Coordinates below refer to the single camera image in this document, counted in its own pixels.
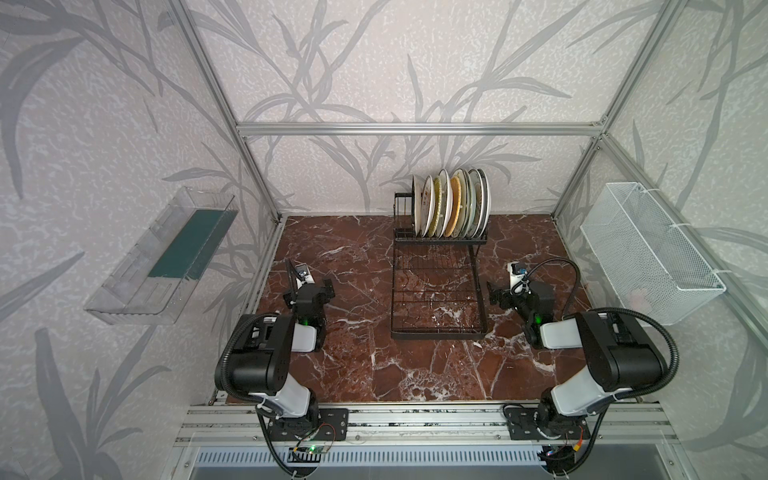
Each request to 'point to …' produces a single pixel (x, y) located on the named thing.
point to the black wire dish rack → (437, 290)
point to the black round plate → (417, 206)
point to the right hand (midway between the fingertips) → (502, 277)
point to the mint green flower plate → (469, 205)
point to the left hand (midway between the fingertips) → (308, 278)
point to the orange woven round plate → (457, 209)
